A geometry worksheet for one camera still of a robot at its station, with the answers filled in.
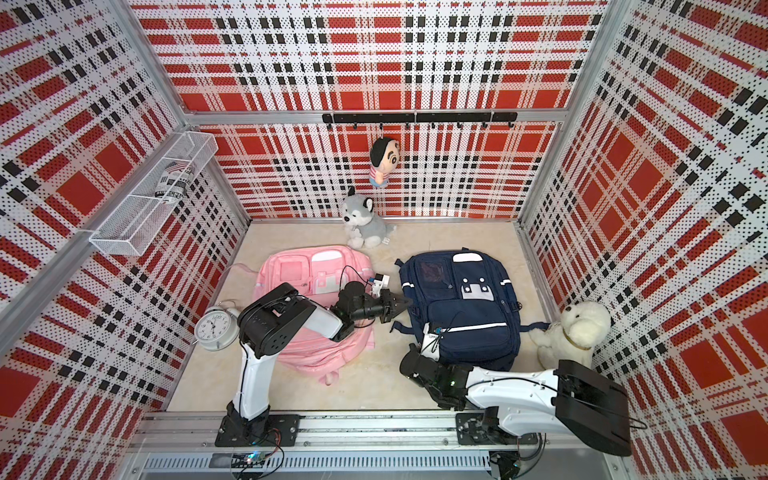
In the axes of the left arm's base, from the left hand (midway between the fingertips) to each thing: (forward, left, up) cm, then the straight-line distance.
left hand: (417, 299), depth 89 cm
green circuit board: (-39, +41, -6) cm, 57 cm away
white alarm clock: (-7, +60, -4) cm, 61 cm away
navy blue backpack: (+3, -17, -5) cm, 18 cm away
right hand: (-14, +2, -5) cm, 15 cm away
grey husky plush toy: (+27, +17, +1) cm, 32 cm away
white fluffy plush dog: (-13, -41, +9) cm, 44 cm away
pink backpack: (+12, +32, -2) cm, 35 cm away
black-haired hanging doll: (+35, +10, +26) cm, 45 cm away
